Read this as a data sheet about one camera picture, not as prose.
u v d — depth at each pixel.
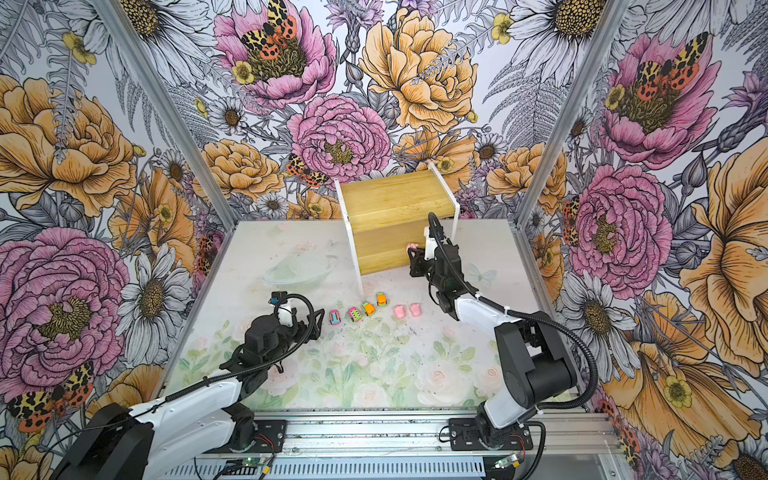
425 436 0.76
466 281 0.66
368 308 0.94
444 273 0.70
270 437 0.74
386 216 0.78
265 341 0.65
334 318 0.92
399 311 0.96
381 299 0.97
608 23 0.73
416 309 0.97
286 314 0.76
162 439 0.44
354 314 0.94
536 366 0.45
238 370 0.60
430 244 0.79
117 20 0.72
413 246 0.89
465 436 0.73
